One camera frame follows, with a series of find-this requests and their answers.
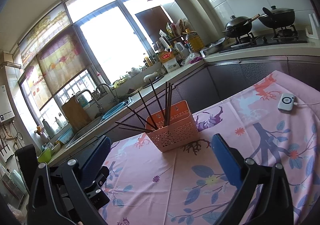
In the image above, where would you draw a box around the gripper body left gripper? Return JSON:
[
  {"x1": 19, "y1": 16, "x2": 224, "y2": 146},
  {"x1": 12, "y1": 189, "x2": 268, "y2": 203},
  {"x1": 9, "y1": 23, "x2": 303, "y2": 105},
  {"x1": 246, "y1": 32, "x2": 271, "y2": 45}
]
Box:
[{"x1": 50, "y1": 166, "x2": 110, "y2": 213}]

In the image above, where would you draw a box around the chrome kitchen faucet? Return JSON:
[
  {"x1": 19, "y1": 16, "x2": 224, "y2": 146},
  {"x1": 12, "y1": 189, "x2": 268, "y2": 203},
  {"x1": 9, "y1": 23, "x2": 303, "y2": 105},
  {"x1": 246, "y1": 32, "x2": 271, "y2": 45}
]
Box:
[{"x1": 94, "y1": 83, "x2": 120, "y2": 103}]

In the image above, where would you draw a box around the purple cloth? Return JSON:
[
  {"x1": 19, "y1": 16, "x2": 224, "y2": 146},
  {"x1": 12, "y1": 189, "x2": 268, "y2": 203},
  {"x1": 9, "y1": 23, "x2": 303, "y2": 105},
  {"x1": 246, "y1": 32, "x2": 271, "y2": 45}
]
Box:
[{"x1": 189, "y1": 56, "x2": 203, "y2": 64}]

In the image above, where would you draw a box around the pink plastic utensil basket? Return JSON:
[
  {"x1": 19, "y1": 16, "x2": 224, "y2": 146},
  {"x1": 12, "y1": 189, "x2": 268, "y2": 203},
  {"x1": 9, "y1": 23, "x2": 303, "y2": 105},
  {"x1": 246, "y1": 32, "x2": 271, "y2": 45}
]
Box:
[{"x1": 147, "y1": 100, "x2": 200, "y2": 152}]

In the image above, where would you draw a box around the yellow cooking oil bottle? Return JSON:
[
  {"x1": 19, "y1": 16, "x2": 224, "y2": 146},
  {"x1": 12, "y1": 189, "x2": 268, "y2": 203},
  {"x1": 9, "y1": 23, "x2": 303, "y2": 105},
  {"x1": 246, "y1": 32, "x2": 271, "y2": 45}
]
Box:
[{"x1": 185, "y1": 28, "x2": 204, "y2": 52}]

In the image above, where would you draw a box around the brown chopstick in basket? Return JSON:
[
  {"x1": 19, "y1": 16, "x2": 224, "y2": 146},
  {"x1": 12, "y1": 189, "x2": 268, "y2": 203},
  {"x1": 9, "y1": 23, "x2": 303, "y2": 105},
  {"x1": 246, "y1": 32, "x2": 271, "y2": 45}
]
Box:
[{"x1": 149, "y1": 79, "x2": 165, "y2": 119}]

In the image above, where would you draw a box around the dark chopstick leaning left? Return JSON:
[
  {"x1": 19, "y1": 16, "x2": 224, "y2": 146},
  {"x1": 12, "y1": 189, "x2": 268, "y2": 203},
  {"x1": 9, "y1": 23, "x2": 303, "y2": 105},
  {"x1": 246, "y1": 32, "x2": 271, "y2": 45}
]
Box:
[{"x1": 116, "y1": 122, "x2": 153, "y2": 133}]

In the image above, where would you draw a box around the green plastic cup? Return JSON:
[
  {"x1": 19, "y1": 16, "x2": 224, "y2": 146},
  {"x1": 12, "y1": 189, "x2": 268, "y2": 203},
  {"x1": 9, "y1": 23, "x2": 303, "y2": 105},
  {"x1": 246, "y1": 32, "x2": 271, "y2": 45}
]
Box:
[{"x1": 37, "y1": 149, "x2": 52, "y2": 164}]

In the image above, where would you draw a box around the wooden cutting board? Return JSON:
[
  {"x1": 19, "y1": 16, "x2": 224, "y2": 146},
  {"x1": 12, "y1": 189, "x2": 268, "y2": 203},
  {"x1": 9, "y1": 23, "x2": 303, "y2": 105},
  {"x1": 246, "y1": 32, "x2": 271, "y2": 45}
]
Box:
[{"x1": 62, "y1": 95, "x2": 91, "y2": 132}]

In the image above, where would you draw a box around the dark chopstick in basket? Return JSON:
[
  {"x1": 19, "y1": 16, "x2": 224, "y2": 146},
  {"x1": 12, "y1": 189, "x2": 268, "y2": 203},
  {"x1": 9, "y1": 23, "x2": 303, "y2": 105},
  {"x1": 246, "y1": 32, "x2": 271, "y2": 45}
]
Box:
[{"x1": 138, "y1": 91, "x2": 158, "y2": 130}]

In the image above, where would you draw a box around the white water heater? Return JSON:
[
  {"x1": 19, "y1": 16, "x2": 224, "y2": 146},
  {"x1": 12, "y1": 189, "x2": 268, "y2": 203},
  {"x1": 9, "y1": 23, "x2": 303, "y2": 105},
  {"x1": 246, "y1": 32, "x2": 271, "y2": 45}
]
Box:
[{"x1": 0, "y1": 85, "x2": 15, "y2": 123}]

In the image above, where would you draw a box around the dark upright chopstick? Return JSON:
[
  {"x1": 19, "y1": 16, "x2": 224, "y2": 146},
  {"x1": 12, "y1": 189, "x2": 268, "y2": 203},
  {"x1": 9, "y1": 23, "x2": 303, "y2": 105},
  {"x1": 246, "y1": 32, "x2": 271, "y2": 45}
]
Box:
[{"x1": 167, "y1": 83, "x2": 172, "y2": 126}]

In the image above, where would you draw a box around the pink patterned tablecloth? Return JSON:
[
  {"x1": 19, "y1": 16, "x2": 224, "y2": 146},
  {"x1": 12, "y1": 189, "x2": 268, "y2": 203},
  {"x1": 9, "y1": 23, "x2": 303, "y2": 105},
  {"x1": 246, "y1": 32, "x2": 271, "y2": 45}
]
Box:
[{"x1": 99, "y1": 71, "x2": 319, "y2": 224}]

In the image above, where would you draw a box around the small white electronic device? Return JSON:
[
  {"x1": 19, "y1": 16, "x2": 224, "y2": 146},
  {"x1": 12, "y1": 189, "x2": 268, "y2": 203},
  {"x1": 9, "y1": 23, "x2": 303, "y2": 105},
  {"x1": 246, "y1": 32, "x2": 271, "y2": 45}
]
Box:
[{"x1": 277, "y1": 93, "x2": 295, "y2": 114}]

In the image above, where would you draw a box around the white bag yellow label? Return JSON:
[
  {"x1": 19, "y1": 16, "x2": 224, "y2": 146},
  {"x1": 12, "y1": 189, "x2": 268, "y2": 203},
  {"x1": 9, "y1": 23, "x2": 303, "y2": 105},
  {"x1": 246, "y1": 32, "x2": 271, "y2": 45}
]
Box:
[{"x1": 158, "y1": 51, "x2": 180, "y2": 73}]

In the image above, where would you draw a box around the black pot with lid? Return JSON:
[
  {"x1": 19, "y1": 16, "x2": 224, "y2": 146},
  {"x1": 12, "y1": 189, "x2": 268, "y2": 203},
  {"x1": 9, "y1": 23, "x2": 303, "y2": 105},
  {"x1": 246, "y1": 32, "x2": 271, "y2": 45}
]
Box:
[{"x1": 258, "y1": 5, "x2": 296, "y2": 29}]

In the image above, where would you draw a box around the black wok with lid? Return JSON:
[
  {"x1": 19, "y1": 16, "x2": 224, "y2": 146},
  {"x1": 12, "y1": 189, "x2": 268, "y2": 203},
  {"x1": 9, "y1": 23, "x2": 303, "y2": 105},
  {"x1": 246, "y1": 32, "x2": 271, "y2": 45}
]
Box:
[{"x1": 222, "y1": 14, "x2": 260, "y2": 38}]

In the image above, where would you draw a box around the gas stove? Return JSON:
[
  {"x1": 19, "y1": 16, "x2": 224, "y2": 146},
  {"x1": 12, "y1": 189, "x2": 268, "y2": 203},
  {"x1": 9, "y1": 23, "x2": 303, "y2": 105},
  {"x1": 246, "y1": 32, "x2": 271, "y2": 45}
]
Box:
[{"x1": 219, "y1": 31, "x2": 308, "y2": 53}]

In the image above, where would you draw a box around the steel sink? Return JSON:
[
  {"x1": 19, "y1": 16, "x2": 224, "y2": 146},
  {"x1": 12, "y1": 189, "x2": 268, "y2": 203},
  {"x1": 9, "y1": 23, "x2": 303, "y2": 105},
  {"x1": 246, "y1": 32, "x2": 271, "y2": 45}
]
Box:
[{"x1": 66, "y1": 97, "x2": 133, "y2": 148}]

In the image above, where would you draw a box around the steel bowl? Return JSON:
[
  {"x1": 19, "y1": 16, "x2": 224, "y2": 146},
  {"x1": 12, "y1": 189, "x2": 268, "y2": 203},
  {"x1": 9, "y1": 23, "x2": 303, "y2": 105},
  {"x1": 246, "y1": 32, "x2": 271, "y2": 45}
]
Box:
[{"x1": 201, "y1": 37, "x2": 226, "y2": 55}]

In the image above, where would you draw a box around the white plastic jug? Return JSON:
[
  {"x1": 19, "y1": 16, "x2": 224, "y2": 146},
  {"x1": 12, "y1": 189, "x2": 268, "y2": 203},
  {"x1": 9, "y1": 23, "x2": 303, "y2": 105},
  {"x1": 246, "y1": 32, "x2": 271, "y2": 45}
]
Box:
[{"x1": 174, "y1": 41, "x2": 189, "y2": 60}]

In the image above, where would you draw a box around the blue plastic basin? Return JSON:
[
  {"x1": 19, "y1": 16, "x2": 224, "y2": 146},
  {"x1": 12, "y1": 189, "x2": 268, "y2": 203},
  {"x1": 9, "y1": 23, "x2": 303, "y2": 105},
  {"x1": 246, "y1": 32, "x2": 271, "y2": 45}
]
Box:
[{"x1": 101, "y1": 102, "x2": 126, "y2": 121}]

